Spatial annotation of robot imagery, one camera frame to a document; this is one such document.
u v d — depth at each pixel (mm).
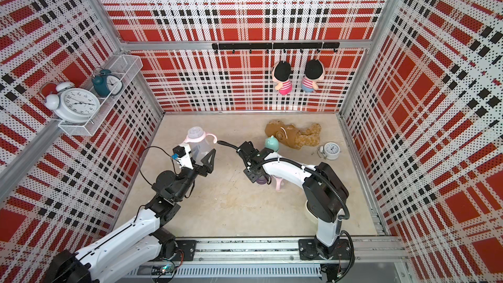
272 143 863
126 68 903
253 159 648
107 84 719
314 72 930
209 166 680
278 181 802
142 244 589
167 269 692
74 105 625
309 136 973
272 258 734
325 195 464
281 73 960
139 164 1039
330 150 991
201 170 661
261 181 917
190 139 662
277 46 887
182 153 627
